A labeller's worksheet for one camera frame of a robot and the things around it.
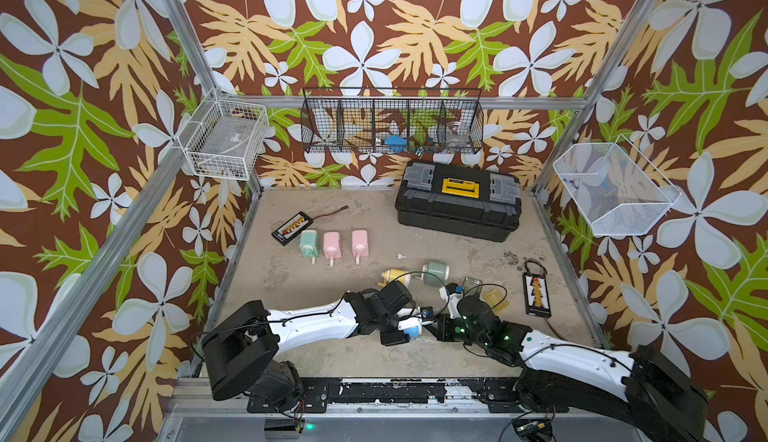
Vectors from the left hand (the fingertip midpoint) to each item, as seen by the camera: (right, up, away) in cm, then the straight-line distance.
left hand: (407, 319), depth 83 cm
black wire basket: (-4, +61, +14) cm, 63 cm away
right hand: (+3, -1, -2) cm, 4 cm away
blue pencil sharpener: (0, +2, -11) cm, 11 cm away
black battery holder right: (+40, +5, +8) cm, 42 cm away
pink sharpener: (-14, +20, +13) cm, 28 cm away
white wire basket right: (+59, +36, -1) cm, 69 cm away
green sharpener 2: (-31, +20, +13) cm, 39 cm away
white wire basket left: (-54, +52, +3) cm, 75 cm away
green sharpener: (+9, +12, +7) cm, 16 cm away
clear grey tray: (+15, +12, -11) cm, 22 cm away
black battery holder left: (-40, +25, +24) cm, 53 cm away
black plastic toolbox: (+17, +34, +11) cm, 40 cm away
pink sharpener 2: (-24, +19, +13) cm, 33 cm away
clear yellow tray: (+28, +3, +8) cm, 29 cm away
